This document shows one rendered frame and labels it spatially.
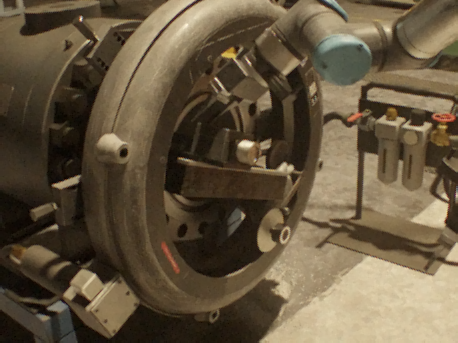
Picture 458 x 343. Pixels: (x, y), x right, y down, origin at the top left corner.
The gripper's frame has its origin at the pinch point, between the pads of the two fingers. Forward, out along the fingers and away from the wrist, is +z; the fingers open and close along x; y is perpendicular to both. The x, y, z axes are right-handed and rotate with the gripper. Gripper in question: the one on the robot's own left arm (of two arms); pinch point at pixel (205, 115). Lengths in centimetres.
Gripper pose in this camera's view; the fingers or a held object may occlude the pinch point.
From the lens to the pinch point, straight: 114.4
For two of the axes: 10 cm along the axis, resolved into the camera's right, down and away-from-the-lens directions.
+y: -5.5, -7.8, 2.8
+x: -4.2, -0.4, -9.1
